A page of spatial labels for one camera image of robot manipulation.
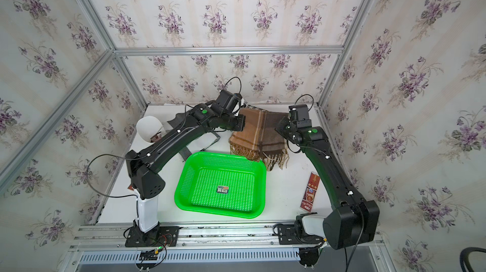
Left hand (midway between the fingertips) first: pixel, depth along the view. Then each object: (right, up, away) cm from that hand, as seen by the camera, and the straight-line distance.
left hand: (248, 124), depth 79 cm
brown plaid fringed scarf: (+5, -7, +1) cm, 9 cm away
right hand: (+14, -1, +1) cm, 14 cm away
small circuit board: (-38, -50, -8) cm, 63 cm away
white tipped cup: (-49, -1, +13) cm, 51 cm away
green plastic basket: (-12, -28, +8) cm, 32 cm away
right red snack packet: (+29, -30, +5) cm, 42 cm away
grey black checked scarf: (-43, +2, +31) cm, 53 cm away
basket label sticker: (-11, -30, +7) cm, 33 cm away
